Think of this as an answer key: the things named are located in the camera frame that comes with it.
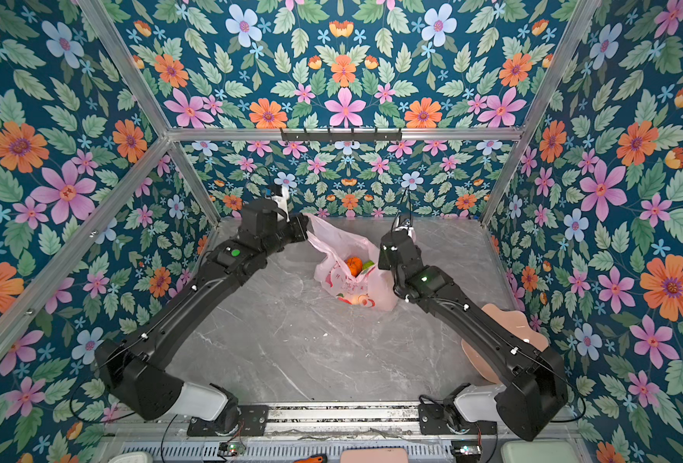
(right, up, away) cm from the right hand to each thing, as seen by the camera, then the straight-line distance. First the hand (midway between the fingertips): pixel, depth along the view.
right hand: (392, 242), depth 78 cm
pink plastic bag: (-5, -13, +4) cm, 15 cm away
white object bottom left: (-62, -51, -12) cm, 81 cm away
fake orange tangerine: (-11, -8, +21) cm, 25 cm away
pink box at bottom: (-5, -51, -10) cm, 53 cm away
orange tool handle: (-20, -52, -11) cm, 57 cm away
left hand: (-21, +9, -6) cm, 24 cm away
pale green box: (+35, -51, -9) cm, 62 cm away
